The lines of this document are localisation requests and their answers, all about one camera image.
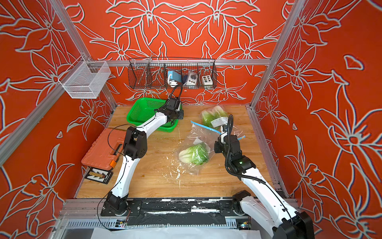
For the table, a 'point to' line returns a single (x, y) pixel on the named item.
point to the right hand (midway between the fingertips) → (215, 137)
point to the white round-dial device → (192, 78)
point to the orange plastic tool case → (104, 153)
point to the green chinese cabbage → (197, 155)
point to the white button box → (207, 80)
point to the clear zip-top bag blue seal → (199, 134)
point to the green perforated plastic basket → (144, 108)
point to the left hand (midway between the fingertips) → (181, 111)
